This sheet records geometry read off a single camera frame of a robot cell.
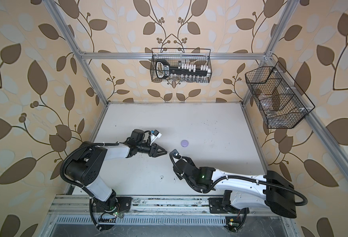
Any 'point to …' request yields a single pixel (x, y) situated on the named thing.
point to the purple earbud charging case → (184, 143)
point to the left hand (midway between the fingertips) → (163, 150)
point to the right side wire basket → (281, 102)
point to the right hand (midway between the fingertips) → (178, 161)
